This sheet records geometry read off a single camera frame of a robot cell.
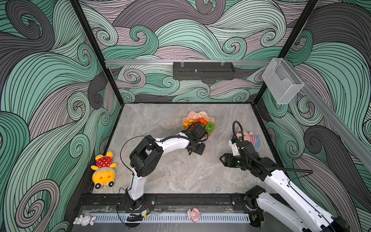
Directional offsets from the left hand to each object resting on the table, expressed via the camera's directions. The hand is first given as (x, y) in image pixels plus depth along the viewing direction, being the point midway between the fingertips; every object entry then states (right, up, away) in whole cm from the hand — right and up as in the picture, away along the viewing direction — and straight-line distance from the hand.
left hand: (200, 148), depth 89 cm
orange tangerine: (+2, +18, +13) cm, 22 cm away
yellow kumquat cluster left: (-10, +15, +12) cm, 21 cm away
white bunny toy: (-57, -29, -23) cm, 68 cm away
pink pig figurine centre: (-6, -26, -22) cm, 35 cm away
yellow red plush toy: (-54, -11, -13) cm, 56 cm away
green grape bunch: (+7, +13, +6) cm, 16 cm away
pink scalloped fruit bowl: (-3, +21, +18) cm, 28 cm away
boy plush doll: (+29, +8, +3) cm, 30 cm away
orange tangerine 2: (+5, +15, +13) cm, 21 cm away
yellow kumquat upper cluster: (-5, +17, +15) cm, 23 cm away
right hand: (+11, -3, -11) cm, 16 cm away
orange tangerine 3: (-2, +17, +15) cm, 23 cm away
